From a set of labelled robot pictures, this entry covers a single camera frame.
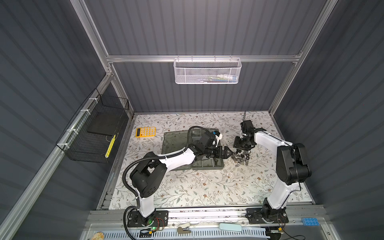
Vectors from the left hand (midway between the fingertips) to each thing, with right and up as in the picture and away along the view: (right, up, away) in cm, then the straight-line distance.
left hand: (228, 153), depth 83 cm
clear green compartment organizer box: (-32, +5, +22) cm, 39 cm away
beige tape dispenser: (-26, -34, -14) cm, 45 cm away
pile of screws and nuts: (+11, -6, +11) cm, 16 cm away
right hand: (+9, +2, +14) cm, 17 cm away
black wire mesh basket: (-71, +11, -11) cm, 72 cm away
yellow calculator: (-55, +11, +25) cm, 62 cm away
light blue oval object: (-2, -33, -12) cm, 36 cm away
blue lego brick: (+37, -31, -11) cm, 50 cm away
